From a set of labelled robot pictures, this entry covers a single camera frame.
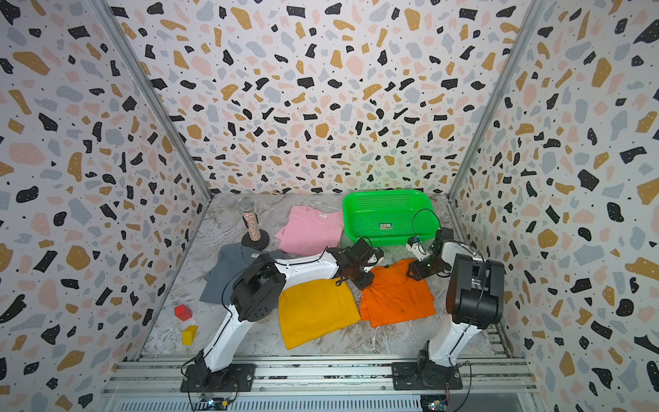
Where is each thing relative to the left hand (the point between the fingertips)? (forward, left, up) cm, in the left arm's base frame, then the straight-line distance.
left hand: (373, 279), depth 93 cm
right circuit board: (-37, -15, -2) cm, 39 cm away
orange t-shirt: (-6, -7, -1) cm, 9 cm away
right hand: (+4, -18, -1) cm, 18 cm away
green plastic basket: (+30, -10, -1) cm, 31 cm away
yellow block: (-18, +60, -1) cm, 63 cm away
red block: (-12, +63, +2) cm, 64 cm away
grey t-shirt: (+8, +53, +1) cm, 54 cm away
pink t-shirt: (+23, +25, -1) cm, 34 cm away
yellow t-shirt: (-12, +22, -1) cm, 25 cm away
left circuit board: (-36, +48, -2) cm, 60 cm away
